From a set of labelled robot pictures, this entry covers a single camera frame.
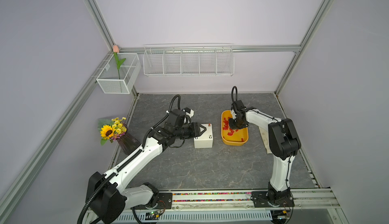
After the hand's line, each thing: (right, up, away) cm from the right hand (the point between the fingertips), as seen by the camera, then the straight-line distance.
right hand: (232, 125), depth 100 cm
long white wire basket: (-29, +44, -1) cm, 53 cm away
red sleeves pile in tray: (-4, -1, 0) cm, 4 cm away
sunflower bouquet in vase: (-62, +1, -29) cm, 68 cm away
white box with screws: (-19, -7, -15) cm, 25 cm away
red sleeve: (-16, +2, -11) cm, 19 cm away
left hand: (-19, 0, -26) cm, 33 cm away
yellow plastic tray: (-1, -7, -4) cm, 9 cm away
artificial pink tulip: (-71, +39, -9) cm, 81 cm away
